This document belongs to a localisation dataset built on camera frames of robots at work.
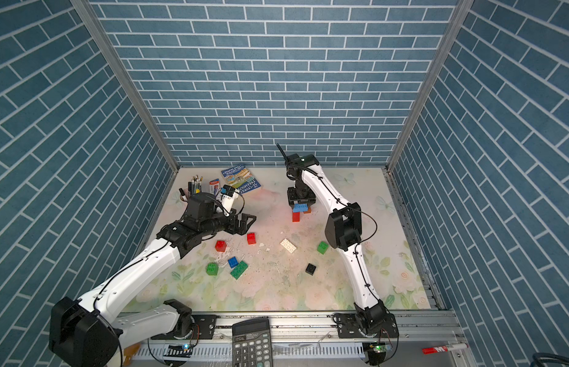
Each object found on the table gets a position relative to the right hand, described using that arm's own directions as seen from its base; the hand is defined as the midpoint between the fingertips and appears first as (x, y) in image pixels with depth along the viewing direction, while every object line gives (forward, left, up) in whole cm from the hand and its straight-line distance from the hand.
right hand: (300, 206), depth 95 cm
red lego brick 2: (-14, +18, -6) cm, 24 cm away
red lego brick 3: (-18, +30, -5) cm, 35 cm away
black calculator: (-48, +11, -7) cm, 50 cm away
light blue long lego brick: (-1, 0, +1) cm, 1 cm away
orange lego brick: (-1, -4, -2) cm, 5 cm away
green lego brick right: (-15, -10, -6) cm, 19 cm away
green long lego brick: (-26, +21, -8) cm, 34 cm away
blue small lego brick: (-23, +24, -8) cm, 34 cm away
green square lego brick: (-27, +30, -6) cm, 41 cm away
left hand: (-14, +16, +11) cm, 24 cm away
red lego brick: (-1, +1, -3) cm, 4 cm away
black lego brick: (-23, -6, -8) cm, 25 cm away
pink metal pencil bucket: (+2, +50, 0) cm, 50 cm away
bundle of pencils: (+1, +43, +7) cm, 44 cm away
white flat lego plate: (-14, +3, -8) cm, 17 cm away
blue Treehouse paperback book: (+19, +31, -5) cm, 37 cm away
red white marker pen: (-45, -46, -9) cm, 65 cm away
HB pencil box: (+14, +43, -7) cm, 46 cm away
